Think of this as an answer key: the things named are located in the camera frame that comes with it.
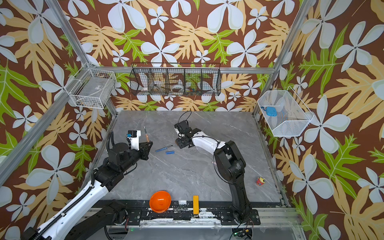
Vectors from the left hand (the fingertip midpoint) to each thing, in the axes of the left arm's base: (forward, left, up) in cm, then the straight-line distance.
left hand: (150, 140), depth 74 cm
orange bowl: (-23, -5, -22) cm, 33 cm away
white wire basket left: (+31, +37, +9) cm, 49 cm away
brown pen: (+1, +1, +5) cm, 5 cm away
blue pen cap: (+7, -6, -25) cm, 27 cm away
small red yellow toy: (-14, -59, -18) cm, 63 cm away
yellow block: (-24, -24, -24) cm, 42 cm away
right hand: (+12, -14, -18) cm, 26 cm away
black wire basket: (+43, +6, +7) cm, 44 cm away
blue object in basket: (+20, -67, +2) cm, 70 cm away
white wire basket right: (+17, -74, +4) cm, 76 cm away
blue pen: (+10, -2, -24) cm, 26 cm away
